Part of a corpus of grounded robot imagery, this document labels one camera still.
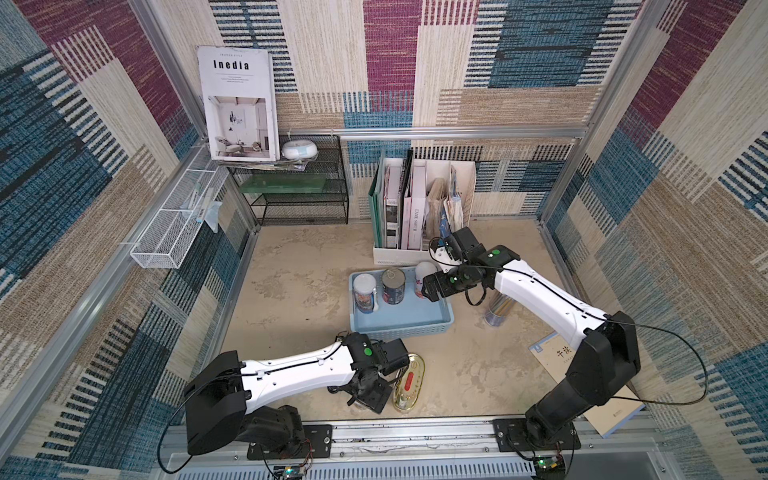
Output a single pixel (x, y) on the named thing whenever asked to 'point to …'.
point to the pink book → (414, 214)
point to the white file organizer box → (450, 186)
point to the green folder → (377, 196)
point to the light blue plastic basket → (413, 317)
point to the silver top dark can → (393, 285)
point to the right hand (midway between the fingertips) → (435, 283)
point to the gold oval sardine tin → (408, 383)
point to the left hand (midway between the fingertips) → (369, 397)
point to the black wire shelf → (317, 195)
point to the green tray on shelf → (283, 184)
